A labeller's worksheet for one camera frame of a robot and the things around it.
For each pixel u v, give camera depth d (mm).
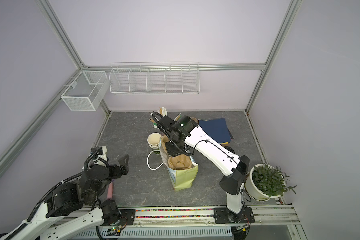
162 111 941
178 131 473
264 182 677
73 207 433
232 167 434
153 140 890
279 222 741
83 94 929
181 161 725
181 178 693
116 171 571
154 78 986
